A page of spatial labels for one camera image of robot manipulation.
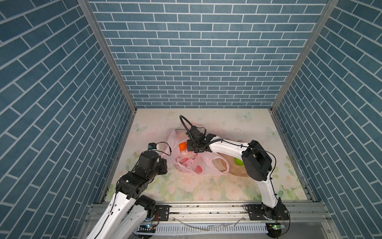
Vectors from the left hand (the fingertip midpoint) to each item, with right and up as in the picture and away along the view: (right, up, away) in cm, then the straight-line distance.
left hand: (166, 160), depth 75 cm
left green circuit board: (-9, -33, -3) cm, 34 cm away
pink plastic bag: (+20, -3, +7) cm, 21 cm away
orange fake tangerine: (+6, +5, +18) cm, 19 cm away
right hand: (+9, +6, +18) cm, 21 cm away
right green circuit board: (+54, -31, -5) cm, 63 cm away
